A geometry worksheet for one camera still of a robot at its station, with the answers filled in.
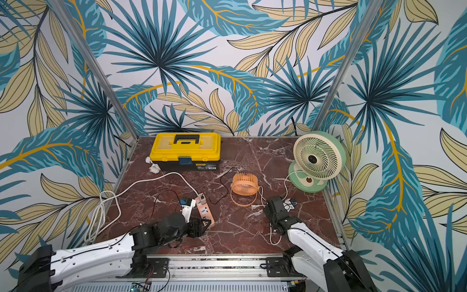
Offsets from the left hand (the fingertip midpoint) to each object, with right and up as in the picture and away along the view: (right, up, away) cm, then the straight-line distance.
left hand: (205, 224), depth 76 cm
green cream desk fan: (+50, +29, +5) cm, 58 cm away
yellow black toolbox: (-12, +31, +15) cm, 37 cm away
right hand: (+28, +4, +13) cm, 31 cm away
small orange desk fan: (+17, +16, +9) cm, 25 cm away
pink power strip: (-2, +2, +10) cm, 10 cm away
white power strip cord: (-50, +3, +13) cm, 52 cm away
